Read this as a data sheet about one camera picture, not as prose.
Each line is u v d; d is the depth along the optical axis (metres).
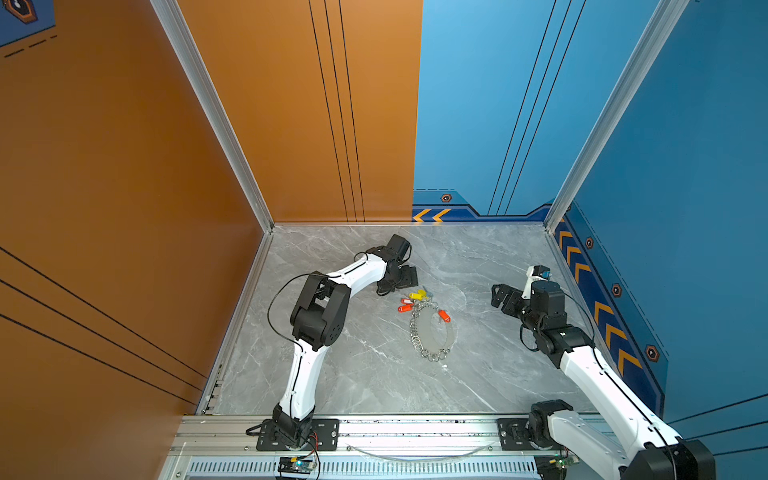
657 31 0.72
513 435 0.72
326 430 0.74
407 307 0.96
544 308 0.61
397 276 0.87
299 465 0.71
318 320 0.56
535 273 0.73
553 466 0.71
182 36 0.73
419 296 0.99
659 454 0.39
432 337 0.90
